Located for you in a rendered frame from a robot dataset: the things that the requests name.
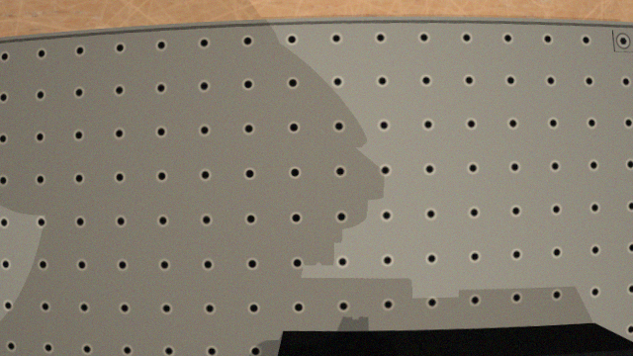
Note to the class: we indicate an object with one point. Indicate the grey flat base plate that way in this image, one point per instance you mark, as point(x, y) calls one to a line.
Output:
point(196, 189)

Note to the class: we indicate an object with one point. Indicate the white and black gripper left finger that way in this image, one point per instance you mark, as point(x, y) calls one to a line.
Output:
point(398, 345)

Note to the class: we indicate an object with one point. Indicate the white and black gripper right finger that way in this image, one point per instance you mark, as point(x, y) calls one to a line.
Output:
point(425, 345)

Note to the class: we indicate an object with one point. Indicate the black cassette dock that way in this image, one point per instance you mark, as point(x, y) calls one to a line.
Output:
point(585, 339)

